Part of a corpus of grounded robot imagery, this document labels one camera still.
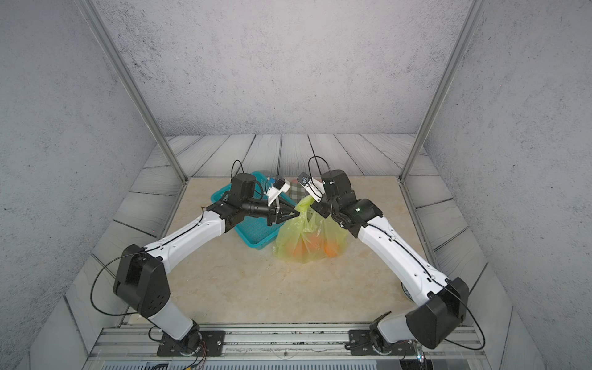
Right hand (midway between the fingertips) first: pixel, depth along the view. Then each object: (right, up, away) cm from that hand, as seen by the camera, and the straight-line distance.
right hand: (322, 188), depth 76 cm
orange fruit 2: (-7, -22, +11) cm, 26 cm away
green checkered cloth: (-8, -1, +5) cm, 10 cm away
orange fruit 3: (+4, -23, +11) cm, 25 cm away
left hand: (-8, -8, -1) cm, 11 cm away
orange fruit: (-2, -19, +6) cm, 20 cm away
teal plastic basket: (-27, -17, +26) cm, 41 cm away
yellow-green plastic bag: (-8, -13, 0) cm, 15 cm away
